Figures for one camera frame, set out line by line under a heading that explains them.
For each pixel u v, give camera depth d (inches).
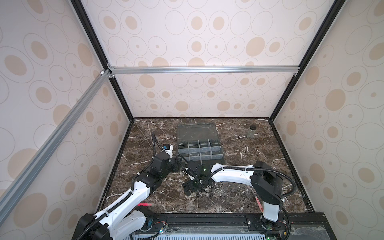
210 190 33.4
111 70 35.3
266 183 18.5
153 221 28.8
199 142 39.4
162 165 23.5
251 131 40.5
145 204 31.3
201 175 24.9
